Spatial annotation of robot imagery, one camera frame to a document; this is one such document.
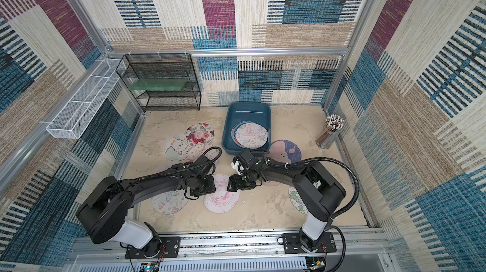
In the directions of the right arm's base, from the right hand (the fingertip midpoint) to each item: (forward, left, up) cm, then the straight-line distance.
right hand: (238, 191), depth 87 cm
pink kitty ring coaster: (-4, +7, 0) cm, 8 cm away
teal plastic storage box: (+50, 0, 0) cm, 50 cm away
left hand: (0, +11, 0) cm, 11 cm away
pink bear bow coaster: (-8, -12, +27) cm, 31 cm away
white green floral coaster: (-4, -26, -1) cm, 26 cm away
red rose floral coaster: (+33, +23, 0) cm, 40 cm away
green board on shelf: (+45, +40, +26) cm, 66 cm away
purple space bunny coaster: (+21, -23, 0) cm, 31 cm away
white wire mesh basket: (+13, +60, +34) cm, 70 cm away
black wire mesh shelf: (+56, +38, +29) cm, 74 cm away
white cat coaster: (+24, +34, +1) cm, 41 cm away
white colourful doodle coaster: (+22, +22, 0) cm, 31 cm away
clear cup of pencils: (+24, -44, +16) cm, 52 cm away
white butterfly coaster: (-4, +30, 0) cm, 30 cm away
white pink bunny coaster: (+30, -7, +2) cm, 31 cm away
